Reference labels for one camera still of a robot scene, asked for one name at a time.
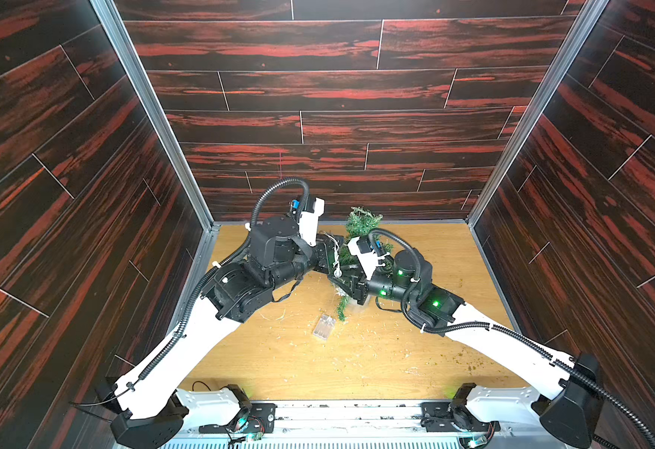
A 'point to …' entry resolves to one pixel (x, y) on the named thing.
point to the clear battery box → (324, 326)
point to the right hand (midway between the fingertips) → (335, 267)
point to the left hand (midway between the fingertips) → (346, 241)
